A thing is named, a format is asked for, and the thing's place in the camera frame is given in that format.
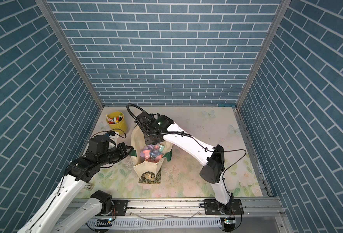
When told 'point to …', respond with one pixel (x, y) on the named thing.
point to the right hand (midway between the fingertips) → (152, 139)
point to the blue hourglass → (156, 152)
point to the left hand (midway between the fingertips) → (138, 148)
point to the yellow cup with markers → (116, 122)
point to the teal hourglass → (161, 148)
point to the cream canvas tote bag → (149, 173)
